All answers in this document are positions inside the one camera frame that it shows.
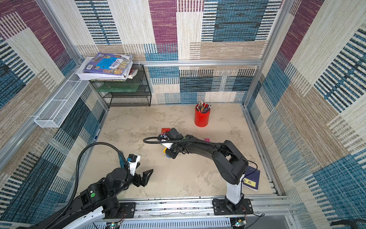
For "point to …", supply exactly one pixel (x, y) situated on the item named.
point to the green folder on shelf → (117, 88)
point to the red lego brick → (165, 130)
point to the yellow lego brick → (164, 150)
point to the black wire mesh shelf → (121, 99)
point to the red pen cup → (201, 119)
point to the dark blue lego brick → (167, 156)
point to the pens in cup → (202, 108)
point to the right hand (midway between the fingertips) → (172, 151)
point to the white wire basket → (55, 112)
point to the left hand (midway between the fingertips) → (147, 167)
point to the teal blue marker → (121, 159)
